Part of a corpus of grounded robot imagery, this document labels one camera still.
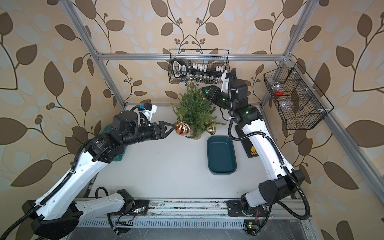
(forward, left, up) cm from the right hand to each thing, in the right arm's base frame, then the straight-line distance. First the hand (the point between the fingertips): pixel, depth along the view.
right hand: (204, 91), depth 68 cm
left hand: (-16, +16, -4) cm, 23 cm away
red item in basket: (+9, -41, -8) cm, 43 cm away
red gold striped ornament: (-12, +11, -13) cm, 21 cm away
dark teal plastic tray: (-14, -10, -39) cm, 43 cm away
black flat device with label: (-5, -29, -42) cm, 51 cm away
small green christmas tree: (-2, +5, -10) cm, 11 cm away
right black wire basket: (-1, -49, -9) cm, 50 cm away
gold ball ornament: (-10, -3, -17) cm, 20 cm away
